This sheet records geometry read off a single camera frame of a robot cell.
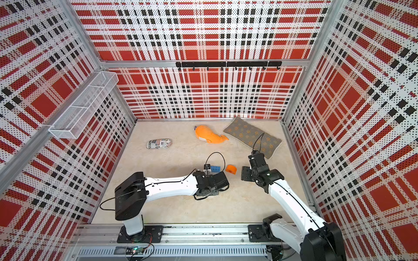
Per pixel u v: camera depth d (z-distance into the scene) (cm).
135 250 69
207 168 77
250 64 88
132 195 45
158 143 104
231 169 93
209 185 60
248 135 107
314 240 38
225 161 99
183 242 73
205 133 107
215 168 94
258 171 62
